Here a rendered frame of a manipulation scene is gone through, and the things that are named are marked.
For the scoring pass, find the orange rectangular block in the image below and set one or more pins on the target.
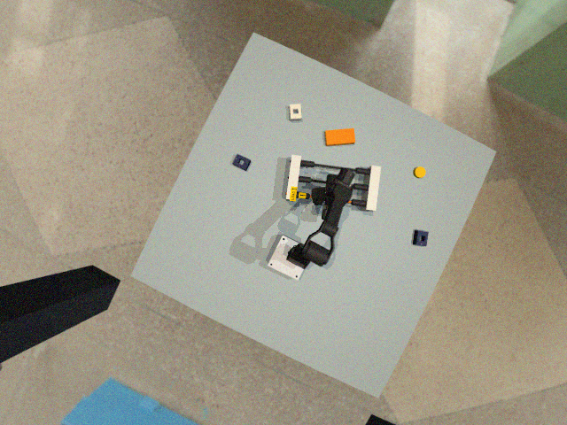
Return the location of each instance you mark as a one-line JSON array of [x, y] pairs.
[[339, 137]]

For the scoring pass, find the yellow short cylinder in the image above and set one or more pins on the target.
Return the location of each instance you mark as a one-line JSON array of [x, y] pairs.
[[419, 172]]

